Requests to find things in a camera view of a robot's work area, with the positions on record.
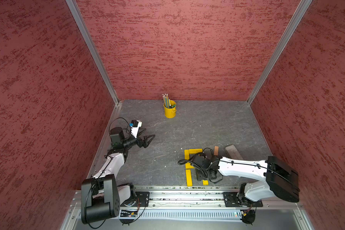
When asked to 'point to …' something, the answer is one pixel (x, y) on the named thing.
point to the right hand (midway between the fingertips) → (202, 179)
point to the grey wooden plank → (232, 153)
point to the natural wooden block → (216, 150)
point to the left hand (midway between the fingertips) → (149, 134)
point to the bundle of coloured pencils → (166, 100)
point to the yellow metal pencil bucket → (170, 112)
